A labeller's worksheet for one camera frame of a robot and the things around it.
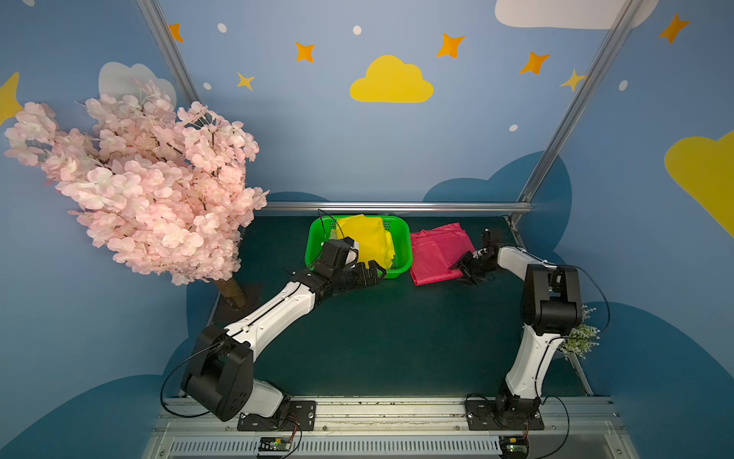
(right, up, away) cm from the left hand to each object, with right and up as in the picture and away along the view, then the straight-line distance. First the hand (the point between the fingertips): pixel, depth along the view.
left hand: (376, 271), depth 83 cm
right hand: (+30, -1, +19) cm, 35 cm away
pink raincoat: (+23, +5, +25) cm, 34 cm away
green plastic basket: (-22, +15, +34) cm, 43 cm away
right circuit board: (+36, -45, -10) cm, 58 cm away
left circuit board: (-26, -43, -11) cm, 52 cm away
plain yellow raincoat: (0, +8, +21) cm, 22 cm away
